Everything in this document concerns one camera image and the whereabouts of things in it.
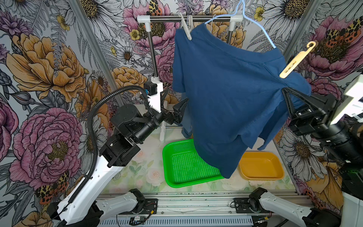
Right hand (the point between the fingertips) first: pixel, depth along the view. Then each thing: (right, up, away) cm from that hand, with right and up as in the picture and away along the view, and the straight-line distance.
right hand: (274, 90), depth 34 cm
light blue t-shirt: (-21, -10, +35) cm, 42 cm away
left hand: (-24, 0, +18) cm, 30 cm away
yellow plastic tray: (+25, -36, +54) cm, 70 cm away
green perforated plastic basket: (-22, -37, +53) cm, 68 cm away
